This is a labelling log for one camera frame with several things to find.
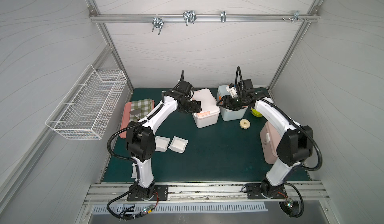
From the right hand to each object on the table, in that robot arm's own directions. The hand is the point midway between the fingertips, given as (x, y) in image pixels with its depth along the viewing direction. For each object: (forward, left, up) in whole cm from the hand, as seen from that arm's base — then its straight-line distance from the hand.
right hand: (220, 104), depth 86 cm
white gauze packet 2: (-17, +24, -19) cm, 36 cm away
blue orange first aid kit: (+2, -7, -14) cm, 16 cm away
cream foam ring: (-1, -18, -18) cm, 26 cm away
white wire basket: (-17, +65, +13) cm, 68 cm away
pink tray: (+1, +64, -18) cm, 67 cm away
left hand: (-2, +15, -2) cm, 15 cm away
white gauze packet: (-17, +35, -19) cm, 43 cm away
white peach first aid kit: (-4, +6, -6) cm, 9 cm away
